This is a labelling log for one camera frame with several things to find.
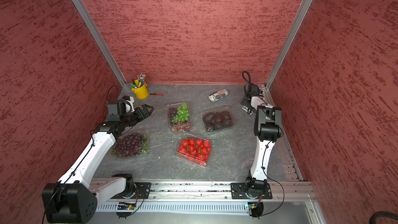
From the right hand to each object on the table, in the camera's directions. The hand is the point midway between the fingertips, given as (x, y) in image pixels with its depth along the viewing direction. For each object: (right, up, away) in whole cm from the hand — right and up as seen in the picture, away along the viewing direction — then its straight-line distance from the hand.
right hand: (249, 106), depth 106 cm
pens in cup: (-77, +16, -2) cm, 79 cm away
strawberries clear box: (-38, -23, -23) cm, 50 cm away
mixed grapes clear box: (-48, -6, -12) cm, 50 cm away
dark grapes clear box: (-71, -20, -24) cm, 78 cm away
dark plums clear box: (-23, -7, -10) cm, 26 cm away
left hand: (-63, -3, -25) cm, 68 cm away
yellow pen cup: (-77, +12, 0) cm, 78 cm away
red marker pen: (-69, +8, +8) cm, 70 cm away
